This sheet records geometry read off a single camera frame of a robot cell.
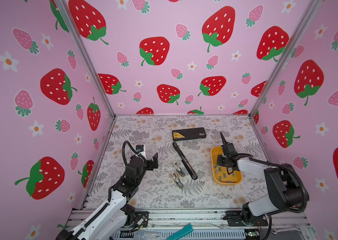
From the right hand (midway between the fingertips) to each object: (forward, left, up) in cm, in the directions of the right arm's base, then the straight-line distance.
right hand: (220, 159), depth 95 cm
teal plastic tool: (-40, +19, 0) cm, 44 cm away
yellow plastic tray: (-10, 0, -1) cm, 10 cm away
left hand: (-10, +42, +17) cm, 46 cm away
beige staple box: (-10, +26, +1) cm, 28 cm away
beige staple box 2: (-18, +26, +1) cm, 31 cm away
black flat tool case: (+16, +26, +2) cm, 31 cm away
